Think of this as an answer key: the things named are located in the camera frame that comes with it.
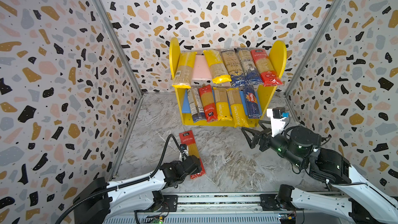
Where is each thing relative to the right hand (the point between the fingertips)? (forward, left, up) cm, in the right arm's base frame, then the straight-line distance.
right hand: (250, 124), depth 56 cm
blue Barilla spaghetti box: (+31, -11, -23) cm, 40 cm away
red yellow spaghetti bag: (+30, +16, -23) cm, 41 cm away
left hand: (-1, +23, -35) cm, 42 cm away
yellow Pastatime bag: (+19, -2, -23) cm, 30 cm away
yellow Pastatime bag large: (+30, +7, -24) cm, 39 cm away
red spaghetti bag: (+13, +28, -37) cm, 48 cm away
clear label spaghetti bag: (+29, +23, -23) cm, 44 cm away
